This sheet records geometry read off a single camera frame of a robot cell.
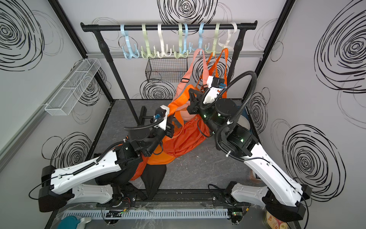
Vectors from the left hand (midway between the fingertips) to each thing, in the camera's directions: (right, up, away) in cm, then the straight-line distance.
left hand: (173, 112), depth 61 cm
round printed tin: (+47, -51, +4) cm, 69 cm away
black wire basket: (-14, +44, +84) cm, 96 cm away
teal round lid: (-46, -49, +1) cm, 67 cm away
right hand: (+7, +8, -9) cm, 14 cm away
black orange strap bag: (-16, -37, +18) cm, 44 cm away
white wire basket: (-58, +5, +12) cm, 59 cm away
